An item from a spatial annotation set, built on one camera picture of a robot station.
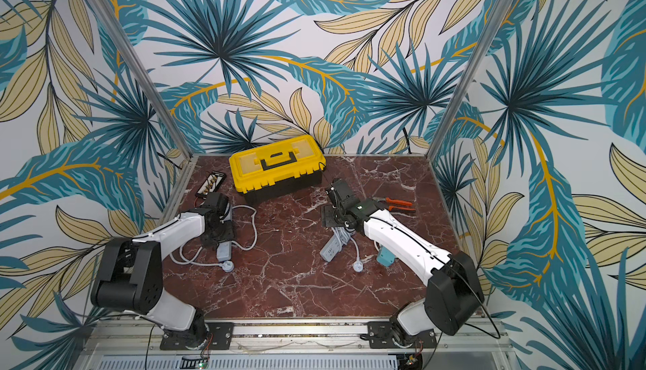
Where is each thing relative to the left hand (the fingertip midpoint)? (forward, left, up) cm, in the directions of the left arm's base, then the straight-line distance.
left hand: (224, 239), depth 91 cm
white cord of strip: (-10, -4, -1) cm, 11 cm away
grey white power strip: (-2, -40, +2) cm, 40 cm away
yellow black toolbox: (+21, -19, +15) cm, 32 cm away
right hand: (+4, -39, +13) cm, 41 cm away
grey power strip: (-5, -2, +2) cm, 6 cm away
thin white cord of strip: (0, -43, +4) cm, 43 cm away
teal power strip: (-8, -56, +5) cm, 57 cm away
